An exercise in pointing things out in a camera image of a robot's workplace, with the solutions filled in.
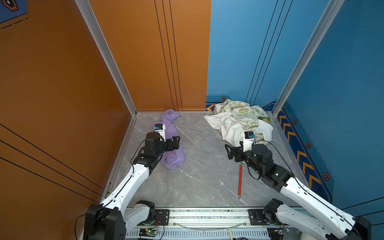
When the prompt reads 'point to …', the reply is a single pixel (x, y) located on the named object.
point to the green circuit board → (145, 232)
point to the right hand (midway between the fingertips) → (231, 144)
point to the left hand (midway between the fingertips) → (173, 136)
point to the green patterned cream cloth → (248, 115)
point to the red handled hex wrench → (240, 179)
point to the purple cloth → (174, 158)
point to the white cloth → (232, 131)
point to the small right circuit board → (279, 231)
